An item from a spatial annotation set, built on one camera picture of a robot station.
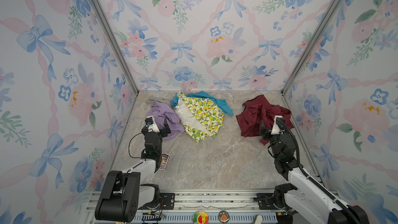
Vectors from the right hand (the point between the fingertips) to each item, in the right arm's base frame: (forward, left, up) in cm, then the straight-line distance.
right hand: (272, 120), depth 80 cm
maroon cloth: (+13, +1, -11) cm, 17 cm away
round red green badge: (-40, +26, -19) cm, 51 cm away
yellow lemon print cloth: (+9, +37, -11) cm, 40 cm away
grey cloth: (+27, +73, -15) cm, 79 cm away
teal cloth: (+25, +22, -16) cm, 37 cm away
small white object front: (-41, +11, -17) cm, 46 cm away
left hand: (+2, +61, -2) cm, 61 cm away
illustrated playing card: (-14, +56, -17) cm, 61 cm away
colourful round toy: (-40, +36, -18) cm, 57 cm away
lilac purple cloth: (+14, +63, -11) cm, 65 cm away
